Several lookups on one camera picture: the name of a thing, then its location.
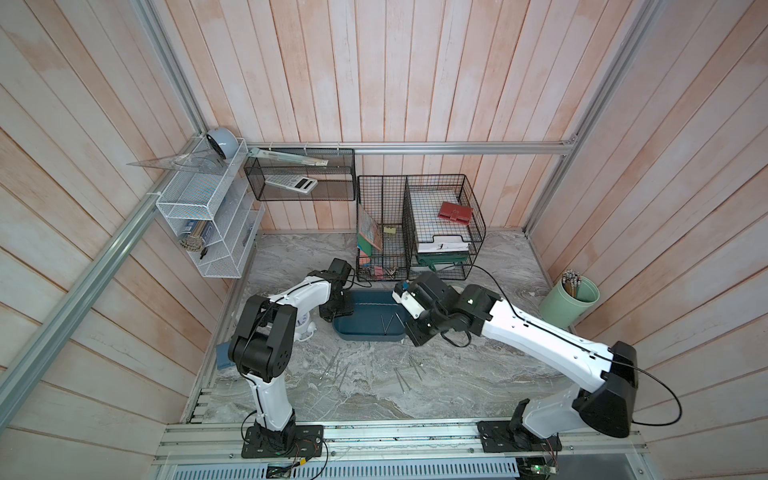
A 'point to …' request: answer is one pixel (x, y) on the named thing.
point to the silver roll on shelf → (194, 242)
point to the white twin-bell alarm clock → (303, 328)
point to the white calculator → (300, 183)
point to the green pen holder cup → (569, 303)
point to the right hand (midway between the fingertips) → (405, 329)
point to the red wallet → (456, 213)
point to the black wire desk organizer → (430, 224)
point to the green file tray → (432, 259)
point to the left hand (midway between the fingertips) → (343, 314)
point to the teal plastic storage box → (376, 316)
